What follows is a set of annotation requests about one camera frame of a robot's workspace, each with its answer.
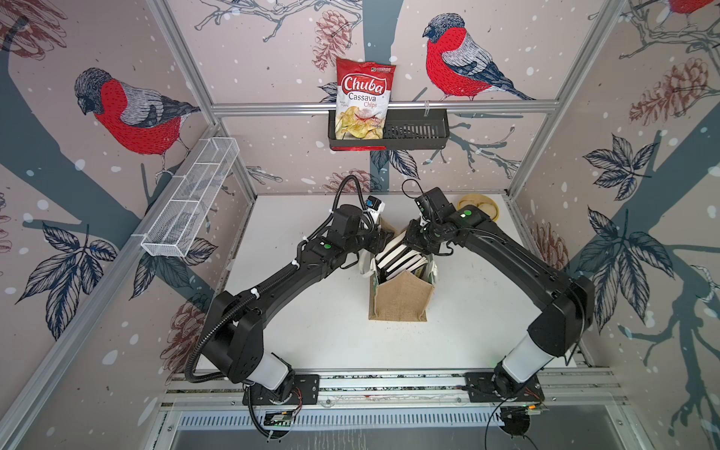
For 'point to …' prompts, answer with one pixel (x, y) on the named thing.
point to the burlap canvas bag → (404, 297)
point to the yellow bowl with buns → (482, 202)
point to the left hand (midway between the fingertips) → (391, 225)
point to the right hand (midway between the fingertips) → (401, 241)
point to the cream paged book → (397, 239)
